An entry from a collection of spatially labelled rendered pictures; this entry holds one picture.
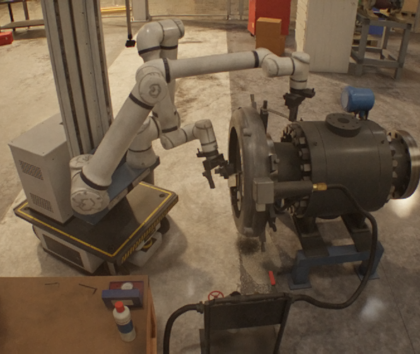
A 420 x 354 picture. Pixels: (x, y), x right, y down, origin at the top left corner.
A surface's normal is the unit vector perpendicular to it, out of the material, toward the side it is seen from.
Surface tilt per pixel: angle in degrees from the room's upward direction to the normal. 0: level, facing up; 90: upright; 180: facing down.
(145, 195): 0
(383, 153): 42
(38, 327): 0
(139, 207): 0
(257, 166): 50
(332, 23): 90
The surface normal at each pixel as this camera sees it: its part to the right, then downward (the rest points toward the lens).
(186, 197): 0.00, -0.82
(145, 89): 0.26, 0.50
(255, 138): 0.03, -0.41
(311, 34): -0.02, 0.58
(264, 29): -0.29, 0.55
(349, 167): 0.07, 0.01
